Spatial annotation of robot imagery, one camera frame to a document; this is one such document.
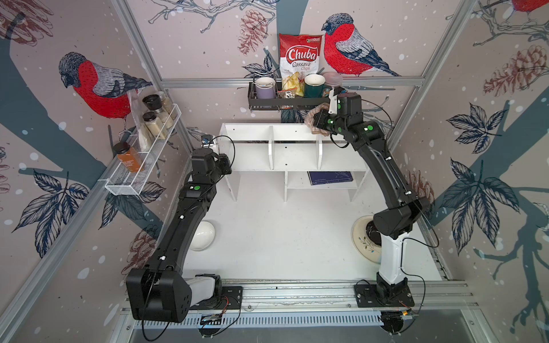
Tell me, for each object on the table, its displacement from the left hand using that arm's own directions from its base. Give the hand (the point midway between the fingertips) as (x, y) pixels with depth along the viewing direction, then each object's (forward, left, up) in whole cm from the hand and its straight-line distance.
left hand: (226, 150), depth 79 cm
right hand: (+10, -32, +9) cm, 35 cm away
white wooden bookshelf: (0, -32, -6) cm, 32 cm away
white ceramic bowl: (-22, +12, -29) cm, 39 cm away
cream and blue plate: (-24, -54, -29) cm, 66 cm away
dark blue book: (-2, -39, -14) cm, 41 cm away
